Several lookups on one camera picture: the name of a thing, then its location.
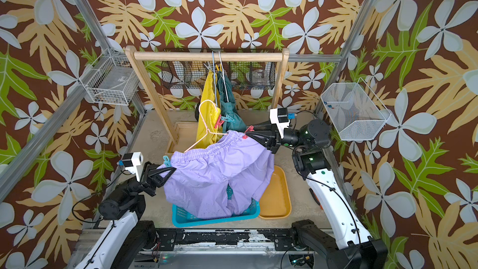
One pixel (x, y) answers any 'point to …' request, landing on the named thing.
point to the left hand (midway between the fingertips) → (176, 170)
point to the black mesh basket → (248, 75)
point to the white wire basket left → (111, 80)
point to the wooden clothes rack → (188, 136)
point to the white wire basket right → (355, 111)
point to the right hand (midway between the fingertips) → (248, 133)
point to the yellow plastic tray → (275, 203)
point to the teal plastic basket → (181, 217)
